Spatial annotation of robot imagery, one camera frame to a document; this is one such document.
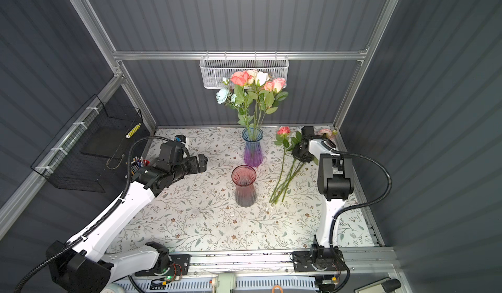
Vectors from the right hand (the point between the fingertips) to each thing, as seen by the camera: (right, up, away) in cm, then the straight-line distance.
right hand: (299, 156), depth 104 cm
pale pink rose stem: (+20, +13, +8) cm, 25 cm away
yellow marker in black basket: (-75, +12, -23) cm, 79 cm away
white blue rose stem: (-2, +8, +4) cm, 9 cm away
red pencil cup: (-76, -2, -18) cm, 78 cm away
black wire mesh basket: (-88, +2, -32) cm, 94 cm away
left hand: (-47, 0, -26) cm, 54 cm away
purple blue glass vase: (-25, +1, -9) cm, 26 cm away
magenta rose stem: (-9, +9, +11) cm, 17 cm away
